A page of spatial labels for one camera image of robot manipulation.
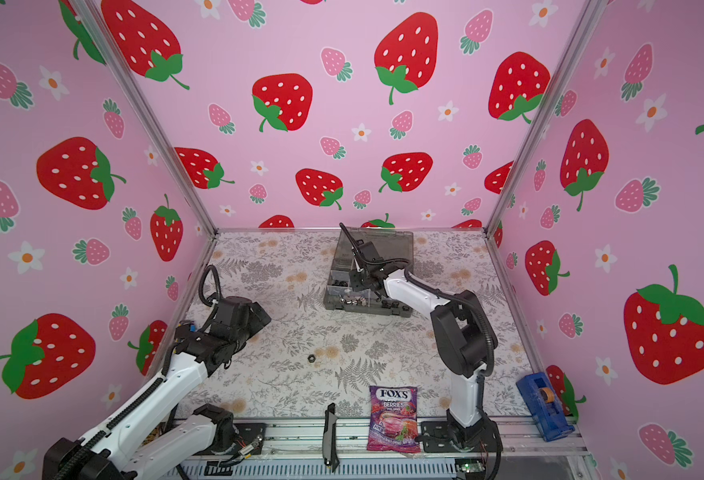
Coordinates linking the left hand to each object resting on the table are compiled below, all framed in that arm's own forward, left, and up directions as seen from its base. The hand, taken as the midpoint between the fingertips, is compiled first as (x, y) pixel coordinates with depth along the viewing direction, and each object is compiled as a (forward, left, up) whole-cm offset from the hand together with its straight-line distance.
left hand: (255, 316), depth 83 cm
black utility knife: (-28, -22, -11) cm, 38 cm away
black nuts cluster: (-7, -15, -12) cm, 21 cm away
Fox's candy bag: (-24, -39, -10) cm, 47 cm away
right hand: (+16, -29, -2) cm, 33 cm away
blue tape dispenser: (-21, -77, -7) cm, 81 cm away
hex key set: (-17, +3, +20) cm, 26 cm away
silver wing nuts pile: (+11, -29, -10) cm, 33 cm away
